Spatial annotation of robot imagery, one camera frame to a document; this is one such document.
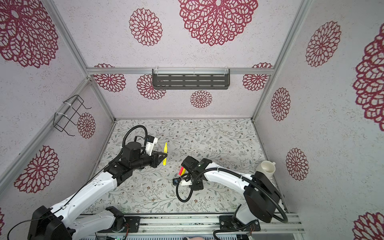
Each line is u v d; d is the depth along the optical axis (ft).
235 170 1.62
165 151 2.50
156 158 2.21
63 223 1.29
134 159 1.98
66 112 2.49
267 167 2.91
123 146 1.92
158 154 2.28
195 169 1.95
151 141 2.25
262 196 1.39
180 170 3.03
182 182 2.35
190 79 3.17
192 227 2.40
